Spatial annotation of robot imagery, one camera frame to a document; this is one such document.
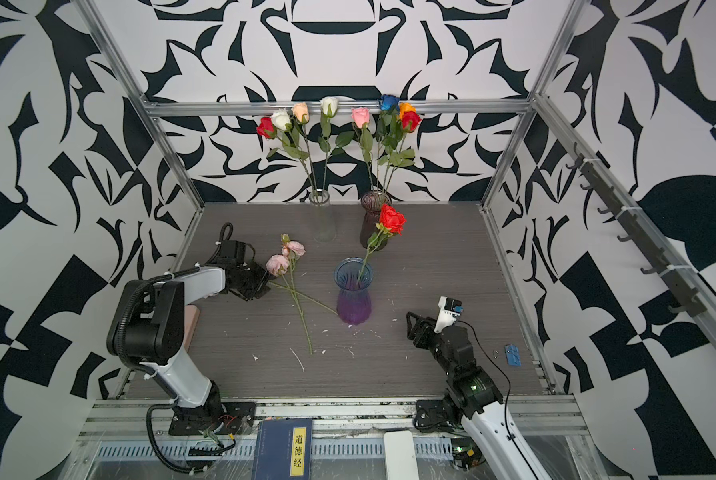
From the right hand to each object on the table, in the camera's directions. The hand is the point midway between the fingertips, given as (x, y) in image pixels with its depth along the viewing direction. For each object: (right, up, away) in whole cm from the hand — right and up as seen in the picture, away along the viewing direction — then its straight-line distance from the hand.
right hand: (417, 316), depth 82 cm
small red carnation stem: (-8, +25, -8) cm, 28 cm away
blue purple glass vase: (-17, +11, -1) cm, 21 cm away
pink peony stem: (-42, +12, +15) cm, 46 cm away
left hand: (-42, +10, +15) cm, 46 cm away
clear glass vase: (-28, +24, +25) cm, 45 cm away
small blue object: (+26, -11, +1) cm, 29 cm away
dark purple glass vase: (-12, +32, +14) cm, 37 cm away
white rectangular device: (-7, -25, -17) cm, 31 cm away
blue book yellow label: (-33, -28, -12) cm, 45 cm away
